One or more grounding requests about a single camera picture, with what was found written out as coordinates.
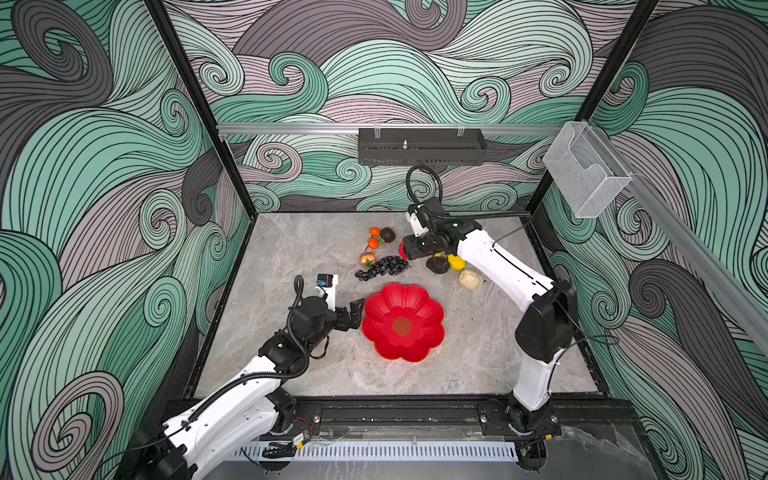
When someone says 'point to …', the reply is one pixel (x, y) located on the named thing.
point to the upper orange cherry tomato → (375, 231)
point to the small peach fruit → (367, 259)
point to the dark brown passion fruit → (388, 234)
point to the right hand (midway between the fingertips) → (412, 246)
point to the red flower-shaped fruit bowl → (403, 322)
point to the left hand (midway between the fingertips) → (350, 296)
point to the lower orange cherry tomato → (373, 243)
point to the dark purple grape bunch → (387, 266)
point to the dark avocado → (438, 265)
